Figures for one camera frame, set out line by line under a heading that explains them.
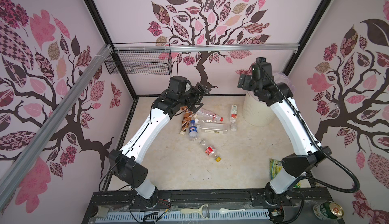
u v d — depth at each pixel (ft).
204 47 3.02
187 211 2.33
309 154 1.38
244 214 2.55
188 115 3.31
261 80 1.68
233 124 3.28
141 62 4.00
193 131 3.11
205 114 3.39
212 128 3.21
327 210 2.05
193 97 2.08
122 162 1.33
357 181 1.21
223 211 2.32
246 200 2.47
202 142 2.97
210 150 2.79
